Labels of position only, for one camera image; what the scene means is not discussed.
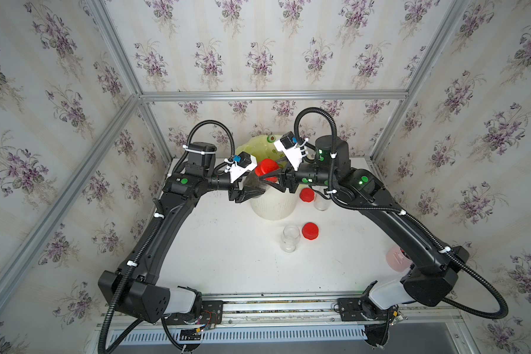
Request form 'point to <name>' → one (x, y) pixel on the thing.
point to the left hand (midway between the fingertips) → (259, 179)
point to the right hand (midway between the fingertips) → (271, 169)
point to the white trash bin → (276, 203)
